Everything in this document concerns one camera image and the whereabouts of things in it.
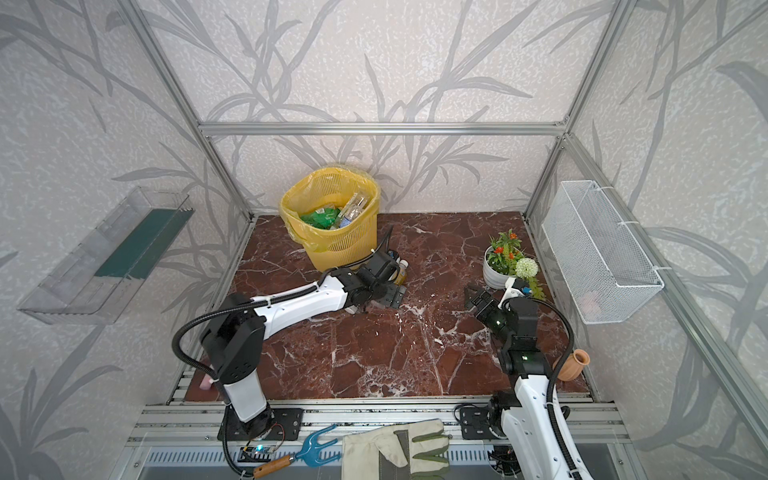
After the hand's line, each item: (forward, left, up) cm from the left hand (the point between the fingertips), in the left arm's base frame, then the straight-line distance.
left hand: (395, 281), depth 89 cm
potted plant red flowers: (+5, -33, +5) cm, 34 cm away
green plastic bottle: (+16, +23, +10) cm, 30 cm away
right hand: (-5, -22, +6) cm, 23 cm away
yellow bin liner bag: (+30, +23, +10) cm, 39 cm away
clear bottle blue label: (+11, +15, +14) cm, 23 cm away
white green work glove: (-41, -5, -9) cm, 42 cm away
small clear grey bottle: (+16, +12, +15) cm, 25 cm away
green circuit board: (-42, +33, -12) cm, 54 cm away
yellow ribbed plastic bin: (+5, +16, +5) cm, 17 cm away
